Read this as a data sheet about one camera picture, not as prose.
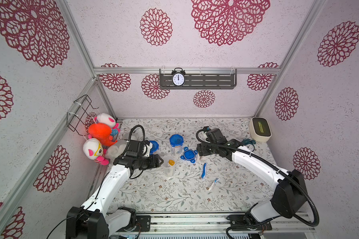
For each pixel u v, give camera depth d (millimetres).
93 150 792
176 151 945
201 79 953
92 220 393
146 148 776
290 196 421
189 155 1001
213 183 854
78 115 749
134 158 586
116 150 874
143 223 734
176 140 939
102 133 891
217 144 626
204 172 916
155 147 874
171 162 830
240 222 723
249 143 973
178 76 897
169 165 839
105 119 944
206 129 745
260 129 1064
